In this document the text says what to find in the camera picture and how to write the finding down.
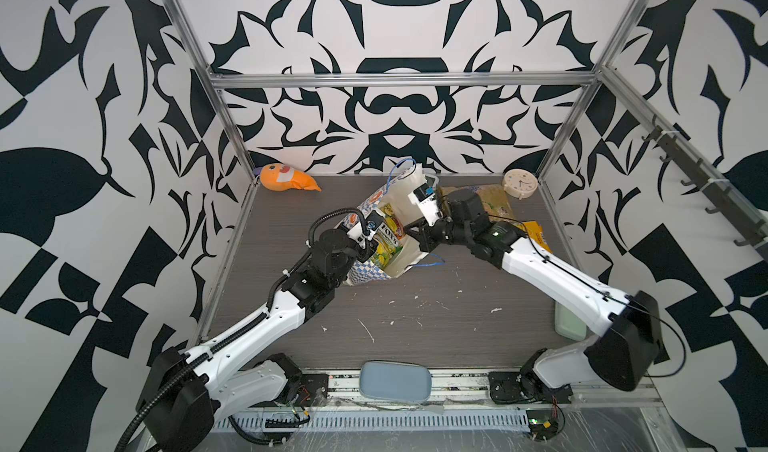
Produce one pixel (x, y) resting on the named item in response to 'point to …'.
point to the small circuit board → (542, 423)
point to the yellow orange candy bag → (533, 229)
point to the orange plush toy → (276, 177)
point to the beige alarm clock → (520, 183)
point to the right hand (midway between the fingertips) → (406, 226)
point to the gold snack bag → (493, 197)
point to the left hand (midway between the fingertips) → (367, 212)
